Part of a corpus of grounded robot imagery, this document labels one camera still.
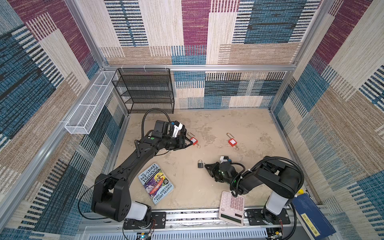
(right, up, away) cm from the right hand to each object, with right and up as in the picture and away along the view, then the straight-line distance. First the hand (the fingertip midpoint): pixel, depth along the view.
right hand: (203, 167), depth 89 cm
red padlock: (-6, +15, +13) cm, 21 cm away
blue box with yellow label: (+53, -22, -17) cm, 60 cm away
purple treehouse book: (-27, -7, -6) cm, 28 cm away
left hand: (-8, +16, -9) cm, 20 cm away
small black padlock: (-2, +1, +3) cm, 4 cm away
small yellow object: (+51, -10, -9) cm, 53 cm away
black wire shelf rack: (-41, +50, +22) cm, 68 cm away
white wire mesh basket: (-57, +27, -19) cm, 66 cm away
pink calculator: (+13, -16, -14) cm, 25 cm away
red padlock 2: (+19, +14, +11) cm, 26 cm away
